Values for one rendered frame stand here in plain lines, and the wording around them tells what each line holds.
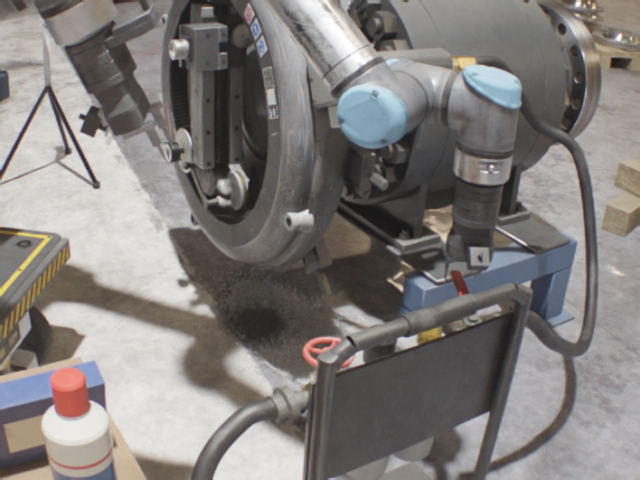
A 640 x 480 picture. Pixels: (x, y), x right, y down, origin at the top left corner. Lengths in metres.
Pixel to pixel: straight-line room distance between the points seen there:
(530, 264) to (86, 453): 1.47
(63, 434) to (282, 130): 0.89
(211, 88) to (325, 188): 0.41
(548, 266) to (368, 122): 1.11
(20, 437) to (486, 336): 0.70
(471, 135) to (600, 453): 0.90
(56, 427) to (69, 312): 1.41
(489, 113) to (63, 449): 0.74
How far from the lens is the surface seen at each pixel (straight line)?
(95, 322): 2.03
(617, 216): 2.81
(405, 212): 1.89
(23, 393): 0.85
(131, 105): 0.98
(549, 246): 2.01
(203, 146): 1.75
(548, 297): 2.12
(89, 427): 0.69
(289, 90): 1.41
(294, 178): 1.44
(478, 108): 1.11
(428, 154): 1.73
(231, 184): 1.79
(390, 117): 1.00
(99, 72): 0.96
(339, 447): 1.10
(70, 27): 0.94
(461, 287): 1.27
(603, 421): 1.85
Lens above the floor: 1.10
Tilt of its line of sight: 26 degrees down
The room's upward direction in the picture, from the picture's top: 3 degrees clockwise
